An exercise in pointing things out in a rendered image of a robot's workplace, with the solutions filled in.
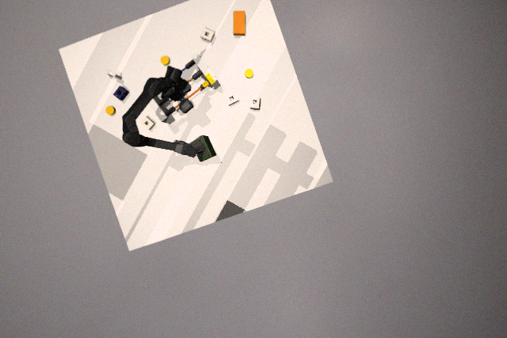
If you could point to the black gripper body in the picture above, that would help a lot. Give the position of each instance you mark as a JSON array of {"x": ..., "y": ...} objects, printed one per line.
[{"x": 186, "y": 105}]

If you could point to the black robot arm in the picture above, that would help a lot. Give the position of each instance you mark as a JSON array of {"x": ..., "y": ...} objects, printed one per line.
[{"x": 153, "y": 87}]

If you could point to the orange rectangular block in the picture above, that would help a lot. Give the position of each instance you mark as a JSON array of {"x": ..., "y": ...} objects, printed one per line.
[{"x": 239, "y": 23}]

